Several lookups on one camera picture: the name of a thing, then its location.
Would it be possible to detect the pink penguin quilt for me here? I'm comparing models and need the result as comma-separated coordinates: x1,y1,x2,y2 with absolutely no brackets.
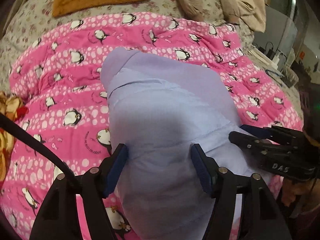
0,11,304,240

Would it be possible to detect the black cable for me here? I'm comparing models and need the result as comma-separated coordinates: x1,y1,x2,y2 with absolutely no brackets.
0,112,75,181

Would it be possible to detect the orange yellow patterned cloth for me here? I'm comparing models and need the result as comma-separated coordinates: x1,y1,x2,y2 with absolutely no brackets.
1,91,29,186

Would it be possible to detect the lavender fleece jacket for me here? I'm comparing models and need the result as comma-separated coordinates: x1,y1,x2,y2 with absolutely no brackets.
100,48,257,239

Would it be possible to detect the white power strip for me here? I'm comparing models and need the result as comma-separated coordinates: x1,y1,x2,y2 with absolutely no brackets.
251,48,285,71

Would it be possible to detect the floral bed sheet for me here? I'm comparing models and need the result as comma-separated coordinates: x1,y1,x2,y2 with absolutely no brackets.
0,0,256,95

